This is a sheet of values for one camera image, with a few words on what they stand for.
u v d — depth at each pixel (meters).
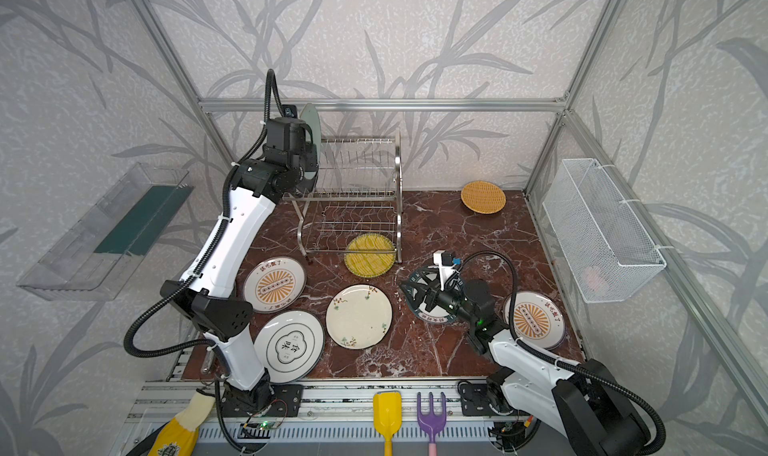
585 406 0.41
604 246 0.62
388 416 0.72
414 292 0.69
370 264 0.99
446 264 0.69
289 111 0.61
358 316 0.87
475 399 0.73
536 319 0.87
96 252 0.64
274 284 0.94
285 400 0.73
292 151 0.55
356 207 1.10
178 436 0.68
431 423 0.70
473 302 0.61
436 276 0.78
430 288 0.68
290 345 0.83
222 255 0.47
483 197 1.16
